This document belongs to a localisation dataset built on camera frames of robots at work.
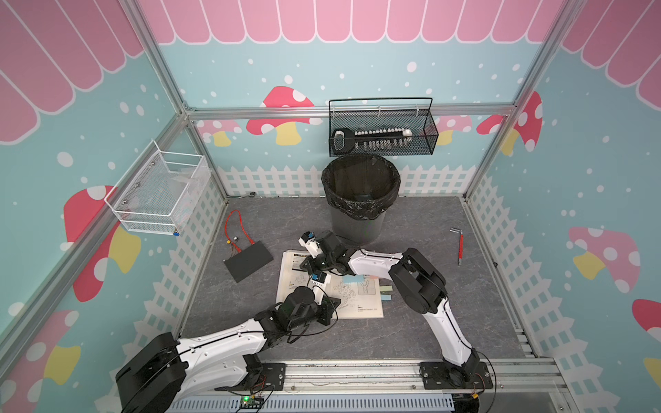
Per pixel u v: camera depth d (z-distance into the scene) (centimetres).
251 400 72
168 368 42
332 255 78
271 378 74
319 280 72
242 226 106
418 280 60
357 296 89
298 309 62
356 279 94
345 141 90
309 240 87
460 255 100
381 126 93
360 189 105
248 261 99
